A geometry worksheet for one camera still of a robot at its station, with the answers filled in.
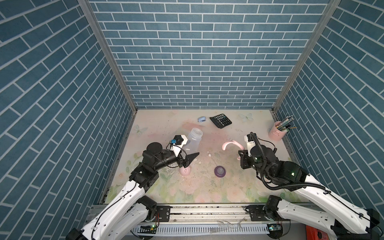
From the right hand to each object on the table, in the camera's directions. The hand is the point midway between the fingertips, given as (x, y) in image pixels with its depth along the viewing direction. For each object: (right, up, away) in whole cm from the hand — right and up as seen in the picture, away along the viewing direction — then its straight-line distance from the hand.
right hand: (240, 153), depth 70 cm
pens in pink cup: (+36, +13, +26) cm, 46 cm away
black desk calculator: (-3, +16, +41) cm, 45 cm away
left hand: (-21, +3, -3) cm, 21 cm away
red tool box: (+30, -35, -5) cm, 46 cm away
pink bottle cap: (-28, -13, +14) cm, 34 cm away
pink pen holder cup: (+31, +7, +27) cm, 42 cm away
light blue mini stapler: (-18, +17, +41) cm, 48 cm away
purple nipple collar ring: (-8, -14, +16) cm, 22 cm away
